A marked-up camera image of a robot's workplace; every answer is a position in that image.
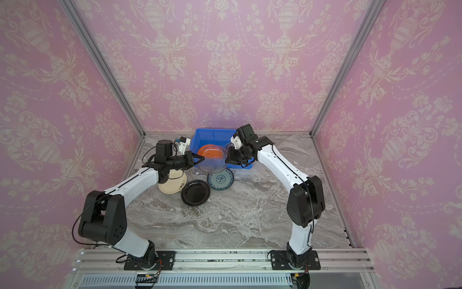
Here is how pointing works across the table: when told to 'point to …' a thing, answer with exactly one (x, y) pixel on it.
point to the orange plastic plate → (212, 152)
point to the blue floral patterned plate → (221, 180)
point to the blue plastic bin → (200, 138)
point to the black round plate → (195, 192)
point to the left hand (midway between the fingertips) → (204, 159)
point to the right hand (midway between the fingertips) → (226, 160)
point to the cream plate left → (177, 180)
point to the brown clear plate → (213, 165)
